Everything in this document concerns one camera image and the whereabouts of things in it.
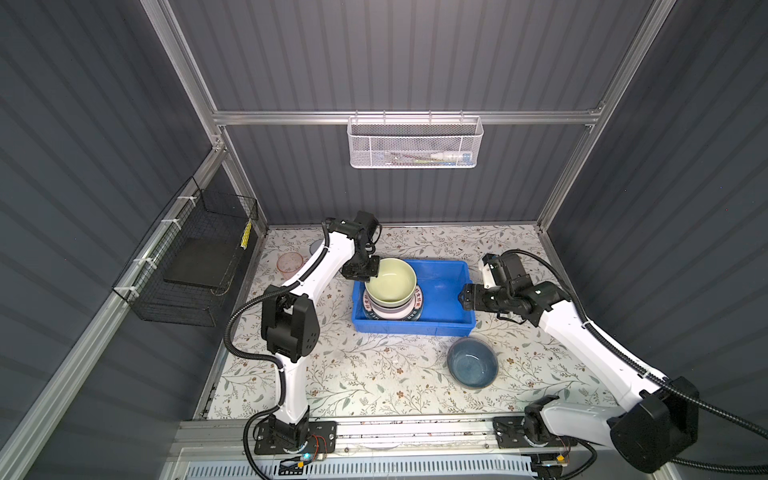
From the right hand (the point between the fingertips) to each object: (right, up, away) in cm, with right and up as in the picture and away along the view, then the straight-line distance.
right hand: (474, 298), depth 81 cm
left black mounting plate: (-40, -33, -9) cm, 53 cm away
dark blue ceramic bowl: (+1, -20, +5) cm, 20 cm away
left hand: (-29, +5, +8) cm, 31 cm away
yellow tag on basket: (-64, +18, +2) cm, 66 cm away
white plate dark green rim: (-15, -5, +11) cm, 19 cm away
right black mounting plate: (+7, -33, -7) cm, 34 cm away
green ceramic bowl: (-21, +3, +10) cm, 24 cm away
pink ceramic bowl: (-22, -6, +8) cm, 24 cm away
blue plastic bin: (-6, -8, +16) cm, 19 cm away
